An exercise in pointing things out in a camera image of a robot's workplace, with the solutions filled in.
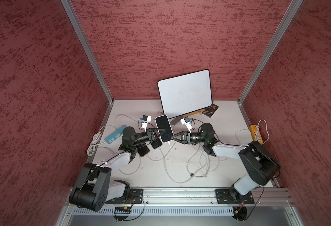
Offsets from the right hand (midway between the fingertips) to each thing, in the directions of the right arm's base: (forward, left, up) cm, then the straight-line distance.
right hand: (172, 140), depth 76 cm
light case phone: (+6, +10, -16) cm, 20 cm away
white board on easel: (+37, -9, -1) cm, 39 cm away
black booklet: (+34, -31, -18) cm, 49 cm away
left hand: (+3, +4, +3) cm, 6 cm away
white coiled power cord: (+18, -64, -17) cm, 68 cm away
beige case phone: (+8, +5, +6) cm, 11 cm away
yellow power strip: (+12, -59, -16) cm, 62 cm away
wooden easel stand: (+33, -24, -17) cm, 44 cm away
